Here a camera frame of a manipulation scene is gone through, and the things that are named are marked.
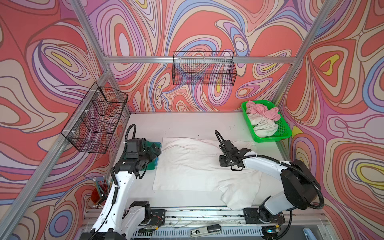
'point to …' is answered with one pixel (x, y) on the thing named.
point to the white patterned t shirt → (264, 127)
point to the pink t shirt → (253, 108)
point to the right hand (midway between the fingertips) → (226, 163)
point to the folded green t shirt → (151, 165)
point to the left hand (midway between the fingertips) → (157, 151)
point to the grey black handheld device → (207, 230)
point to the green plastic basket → (284, 131)
